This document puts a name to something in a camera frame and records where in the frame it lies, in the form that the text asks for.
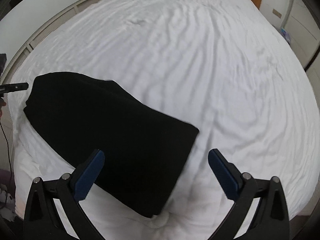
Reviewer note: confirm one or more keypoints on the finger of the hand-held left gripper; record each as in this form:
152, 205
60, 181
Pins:
15, 87

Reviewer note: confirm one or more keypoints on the white wardrobe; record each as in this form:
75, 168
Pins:
302, 30

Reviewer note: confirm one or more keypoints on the white bed duvet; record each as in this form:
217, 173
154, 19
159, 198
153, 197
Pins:
187, 67

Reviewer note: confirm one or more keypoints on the purple cloth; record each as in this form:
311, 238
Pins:
3, 175

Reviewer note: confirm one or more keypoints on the wall switch plate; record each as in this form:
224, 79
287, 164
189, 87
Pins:
277, 13

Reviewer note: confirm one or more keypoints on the black pants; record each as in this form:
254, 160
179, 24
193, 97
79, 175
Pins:
100, 120

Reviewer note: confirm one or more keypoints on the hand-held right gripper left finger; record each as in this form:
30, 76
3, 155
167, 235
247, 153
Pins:
91, 173

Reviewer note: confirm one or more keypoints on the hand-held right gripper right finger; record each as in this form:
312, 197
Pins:
222, 175

